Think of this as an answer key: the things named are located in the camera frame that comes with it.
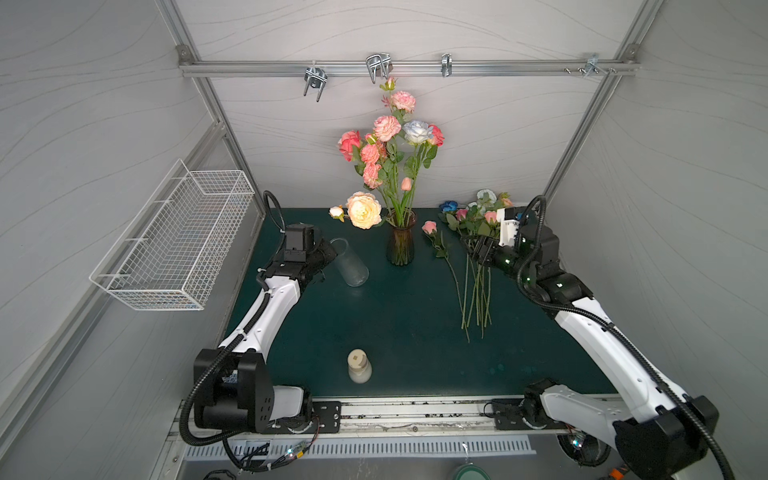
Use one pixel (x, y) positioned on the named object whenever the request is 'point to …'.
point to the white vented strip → (414, 449)
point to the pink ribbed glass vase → (400, 248)
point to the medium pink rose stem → (429, 228)
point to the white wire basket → (170, 249)
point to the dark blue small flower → (449, 205)
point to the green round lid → (471, 472)
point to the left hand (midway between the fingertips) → (338, 242)
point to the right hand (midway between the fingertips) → (475, 231)
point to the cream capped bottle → (359, 366)
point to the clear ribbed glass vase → (354, 272)
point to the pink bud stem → (406, 185)
